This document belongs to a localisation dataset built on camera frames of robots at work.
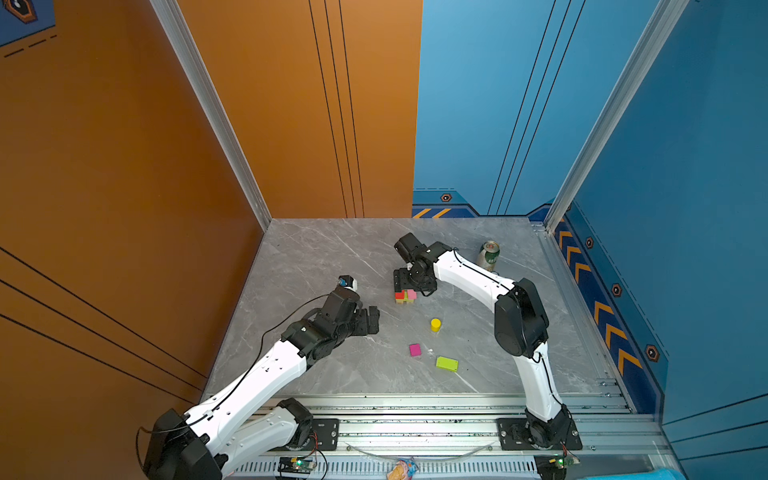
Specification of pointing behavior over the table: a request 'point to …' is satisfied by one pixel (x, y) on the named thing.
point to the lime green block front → (446, 363)
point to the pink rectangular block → (411, 294)
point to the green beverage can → (488, 255)
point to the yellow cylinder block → (435, 325)
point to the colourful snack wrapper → (402, 470)
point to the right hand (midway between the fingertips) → (404, 287)
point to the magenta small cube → (415, 350)
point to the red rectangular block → (399, 295)
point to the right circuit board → (564, 461)
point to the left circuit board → (295, 465)
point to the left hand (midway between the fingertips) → (366, 310)
